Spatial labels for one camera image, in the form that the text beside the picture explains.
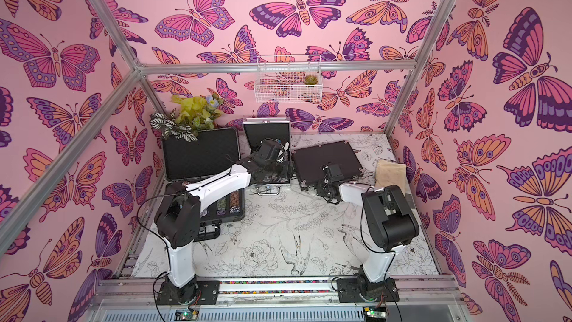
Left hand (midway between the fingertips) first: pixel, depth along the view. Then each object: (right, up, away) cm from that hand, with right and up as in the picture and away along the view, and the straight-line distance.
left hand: (293, 165), depth 91 cm
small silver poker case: (-17, +15, +8) cm, 24 cm away
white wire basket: (-6, +39, +9) cm, 40 cm away
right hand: (+14, -10, +9) cm, 19 cm away
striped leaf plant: (-52, +16, +1) cm, 54 cm away
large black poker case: (-47, +1, +7) cm, 48 cm away
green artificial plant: (-42, +22, +6) cm, 48 cm away
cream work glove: (+45, -4, +12) cm, 47 cm away
